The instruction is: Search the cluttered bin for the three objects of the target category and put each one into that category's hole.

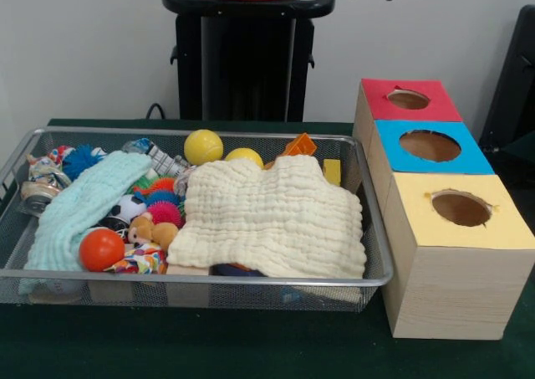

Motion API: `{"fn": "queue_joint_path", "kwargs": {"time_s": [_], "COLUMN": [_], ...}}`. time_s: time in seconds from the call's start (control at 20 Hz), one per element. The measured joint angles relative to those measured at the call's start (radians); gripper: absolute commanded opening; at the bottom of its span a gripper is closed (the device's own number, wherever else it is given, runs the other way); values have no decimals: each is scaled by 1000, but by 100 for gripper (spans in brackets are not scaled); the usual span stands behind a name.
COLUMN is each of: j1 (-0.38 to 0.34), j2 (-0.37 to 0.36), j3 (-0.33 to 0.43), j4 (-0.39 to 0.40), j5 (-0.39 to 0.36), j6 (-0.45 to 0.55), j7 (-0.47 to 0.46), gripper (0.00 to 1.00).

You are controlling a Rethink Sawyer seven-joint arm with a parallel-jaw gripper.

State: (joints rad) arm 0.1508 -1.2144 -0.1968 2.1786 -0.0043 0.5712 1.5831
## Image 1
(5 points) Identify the wooden box with three holes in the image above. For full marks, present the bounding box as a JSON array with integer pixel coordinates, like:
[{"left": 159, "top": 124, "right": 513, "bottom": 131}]
[{"left": 352, "top": 78, "right": 535, "bottom": 341}]

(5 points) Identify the black flat panel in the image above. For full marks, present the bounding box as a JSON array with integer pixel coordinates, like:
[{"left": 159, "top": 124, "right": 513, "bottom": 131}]
[{"left": 479, "top": 4, "right": 535, "bottom": 154}]

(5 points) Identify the orange plastic toy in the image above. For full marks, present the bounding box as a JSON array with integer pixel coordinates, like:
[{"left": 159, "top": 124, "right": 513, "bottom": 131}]
[{"left": 262, "top": 132, "right": 318, "bottom": 171}]

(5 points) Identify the yellow block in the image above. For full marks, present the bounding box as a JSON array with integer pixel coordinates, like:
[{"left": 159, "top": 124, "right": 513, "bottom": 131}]
[{"left": 323, "top": 158, "right": 343, "bottom": 187}]

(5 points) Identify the smooth yellow ball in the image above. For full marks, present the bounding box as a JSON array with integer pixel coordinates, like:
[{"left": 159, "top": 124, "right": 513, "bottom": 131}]
[{"left": 224, "top": 147, "right": 265, "bottom": 171}]

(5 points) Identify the yellow ball with seam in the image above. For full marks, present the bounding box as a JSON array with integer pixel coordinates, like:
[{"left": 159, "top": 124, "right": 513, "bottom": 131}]
[{"left": 183, "top": 129, "right": 225, "bottom": 166}]

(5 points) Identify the cream muslin cloth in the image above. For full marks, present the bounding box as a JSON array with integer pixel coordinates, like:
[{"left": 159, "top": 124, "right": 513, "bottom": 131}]
[{"left": 166, "top": 155, "right": 367, "bottom": 279}]

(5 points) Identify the pink spiky ball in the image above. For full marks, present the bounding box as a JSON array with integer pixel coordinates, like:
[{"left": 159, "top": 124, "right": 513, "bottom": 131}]
[{"left": 146, "top": 201, "right": 186, "bottom": 228}]

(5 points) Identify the brown plush toy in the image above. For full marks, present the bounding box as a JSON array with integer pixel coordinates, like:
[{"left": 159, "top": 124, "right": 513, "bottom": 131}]
[{"left": 126, "top": 212, "right": 180, "bottom": 253}]

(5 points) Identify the blue spiky ball with eyes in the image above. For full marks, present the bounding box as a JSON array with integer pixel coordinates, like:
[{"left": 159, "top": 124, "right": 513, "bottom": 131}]
[{"left": 61, "top": 145, "right": 105, "bottom": 182}]

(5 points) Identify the mint green muslin cloth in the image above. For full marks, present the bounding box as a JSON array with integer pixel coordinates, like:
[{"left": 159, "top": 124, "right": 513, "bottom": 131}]
[{"left": 18, "top": 151, "right": 152, "bottom": 294}]

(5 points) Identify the orange plastic ball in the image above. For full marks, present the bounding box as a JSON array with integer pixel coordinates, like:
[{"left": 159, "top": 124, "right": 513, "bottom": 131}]
[{"left": 79, "top": 228, "right": 126, "bottom": 272}]

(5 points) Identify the dark green table cloth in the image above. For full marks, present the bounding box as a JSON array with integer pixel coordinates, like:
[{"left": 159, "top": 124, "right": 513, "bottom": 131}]
[{"left": 0, "top": 118, "right": 535, "bottom": 379}]

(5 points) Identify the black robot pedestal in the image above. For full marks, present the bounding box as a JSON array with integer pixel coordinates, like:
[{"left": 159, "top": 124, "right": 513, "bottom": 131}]
[{"left": 160, "top": 0, "right": 336, "bottom": 123}]

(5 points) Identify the silver wire mesh bin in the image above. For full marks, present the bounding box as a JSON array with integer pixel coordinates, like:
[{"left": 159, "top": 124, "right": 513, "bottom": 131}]
[{"left": 0, "top": 126, "right": 395, "bottom": 313}]

